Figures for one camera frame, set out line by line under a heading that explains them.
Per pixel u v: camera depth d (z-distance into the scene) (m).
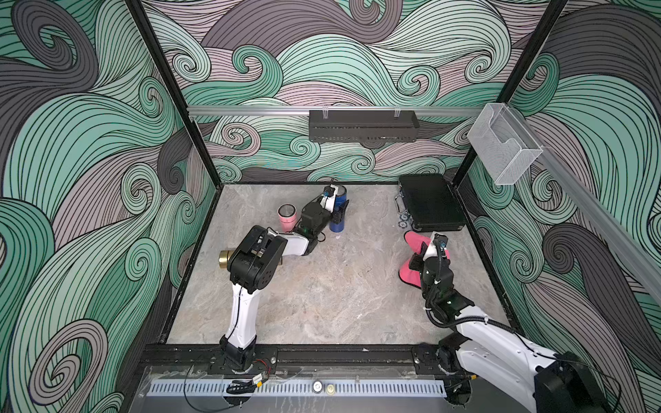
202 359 0.73
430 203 1.17
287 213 0.83
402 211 1.10
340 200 0.89
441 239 0.69
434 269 0.60
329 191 0.81
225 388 0.70
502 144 0.80
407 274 0.83
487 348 0.52
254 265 0.54
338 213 0.86
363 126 0.96
